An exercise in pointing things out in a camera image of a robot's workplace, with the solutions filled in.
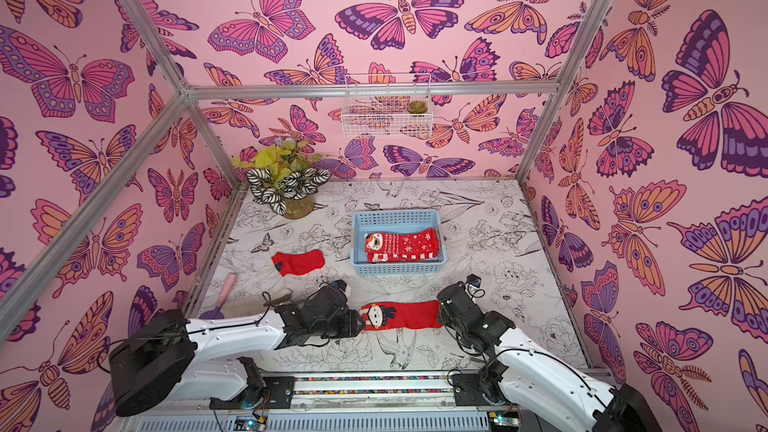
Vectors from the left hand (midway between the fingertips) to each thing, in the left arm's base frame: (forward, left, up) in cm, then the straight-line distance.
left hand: (366, 325), depth 83 cm
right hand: (+5, -22, +2) cm, 23 cm away
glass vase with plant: (+36, +25, +23) cm, 49 cm away
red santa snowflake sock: (+23, -7, +4) cm, 24 cm away
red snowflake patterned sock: (+19, +24, 0) cm, 31 cm away
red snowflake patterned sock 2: (+3, -10, -1) cm, 10 cm away
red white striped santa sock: (+21, -10, +2) cm, 23 cm away
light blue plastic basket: (+36, -9, 0) cm, 37 cm away
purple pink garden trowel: (+4, +44, -2) cm, 44 cm away
